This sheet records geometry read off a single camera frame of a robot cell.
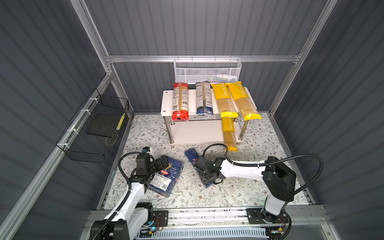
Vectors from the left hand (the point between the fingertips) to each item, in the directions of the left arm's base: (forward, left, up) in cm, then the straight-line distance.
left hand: (161, 159), depth 87 cm
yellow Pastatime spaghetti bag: (+18, -44, +2) cm, 48 cm away
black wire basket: (+4, +32, +21) cm, 38 cm away
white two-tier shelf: (+26, -25, -5) cm, 36 cm away
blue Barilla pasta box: (-13, -2, -1) cm, 13 cm away
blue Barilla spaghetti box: (+4, -18, -3) cm, 19 cm away
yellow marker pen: (+14, +20, +19) cm, 31 cm away
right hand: (-10, -25, -6) cm, 28 cm away
